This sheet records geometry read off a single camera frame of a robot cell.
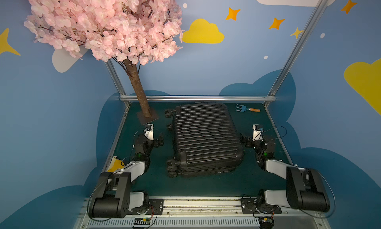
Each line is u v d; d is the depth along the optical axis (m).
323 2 0.70
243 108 1.19
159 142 0.82
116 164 0.86
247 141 0.82
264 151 0.70
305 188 0.44
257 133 0.79
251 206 0.75
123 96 1.15
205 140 0.76
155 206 0.75
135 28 0.48
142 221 0.73
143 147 0.66
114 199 0.42
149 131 0.75
